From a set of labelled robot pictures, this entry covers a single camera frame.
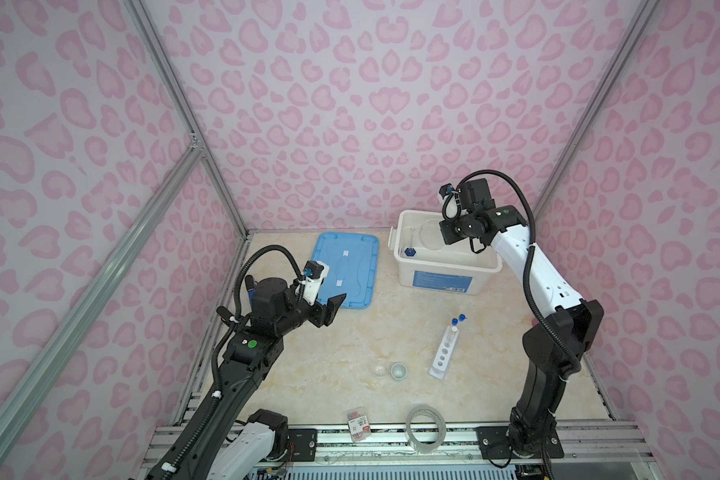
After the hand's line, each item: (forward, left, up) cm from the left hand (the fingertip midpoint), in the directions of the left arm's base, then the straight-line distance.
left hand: (332, 283), depth 72 cm
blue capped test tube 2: (-5, -31, -11) cm, 33 cm away
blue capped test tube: (-4, -33, -11) cm, 35 cm away
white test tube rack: (-9, -29, -22) cm, 38 cm away
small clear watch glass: (-12, -11, -27) cm, 32 cm away
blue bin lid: (+29, -3, -27) cm, 39 cm away
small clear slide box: (-27, -6, -24) cm, 36 cm away
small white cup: (-13, -17, -25) cm, 33 cm away
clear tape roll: (-24, -22, -23) cm, 40 cm away
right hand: (+19, -32, 0) cm, 37 cm away
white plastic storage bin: (+14, -26, -12) cm, 32 cm away
